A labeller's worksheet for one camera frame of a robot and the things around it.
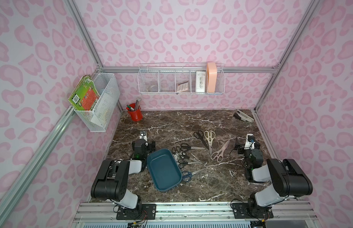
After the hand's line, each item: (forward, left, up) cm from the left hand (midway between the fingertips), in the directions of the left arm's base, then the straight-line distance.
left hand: (145, 138), depth 94 cm
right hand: (-3, -64, +5) cm, 64 cm away
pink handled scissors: (-9, -49, -6) cm, 50 cm away
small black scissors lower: (-15, -25, -7) cm, 30 cm away
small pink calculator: (+26, -25, +22) cm, 42 cm away
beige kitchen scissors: (+4, -44, -7) cm, 45 cm away
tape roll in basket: (+24, -6, +22) cm, 33 cm away
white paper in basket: (+7, +20, +21) cm, 30 cm away
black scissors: (+7, -38, -7) cm, 39 cm away
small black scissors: (-10, -27, -7) cm, 29 cm away
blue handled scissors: (-23, -27, -6) cm, 36 cm away
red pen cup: (+24, +12, -5) cm, 27 cm away
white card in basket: (+27, -37, +25) cm, 52 cm away
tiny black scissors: (-5, -19, -8) cm, 21 cm away
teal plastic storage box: (-17, -13, -11) cm, 24 cm away
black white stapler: (+25, -72, -5) cm, 76 cm away
